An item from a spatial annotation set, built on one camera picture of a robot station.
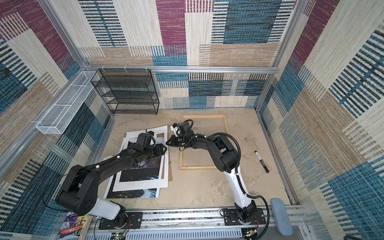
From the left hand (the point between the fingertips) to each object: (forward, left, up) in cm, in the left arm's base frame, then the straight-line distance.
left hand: (164, 146), depth 90 cm
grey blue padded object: (-36, -59, -5) cm, 69 cm away
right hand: (+5, -1, -4) cm, 6 cm away
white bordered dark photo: (-11, +10, -9) cm, 17 cm away
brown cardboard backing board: (-15, -4, -8) cm, 17 cm away
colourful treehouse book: (-38, +39, -6) cm, 55 cm away
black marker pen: (-7, -59, -7) cm, 60 cm away
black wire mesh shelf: (+42, +30, +8) cm, 53 cm away
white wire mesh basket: (-1, +46, +25) cm, 53 cm away
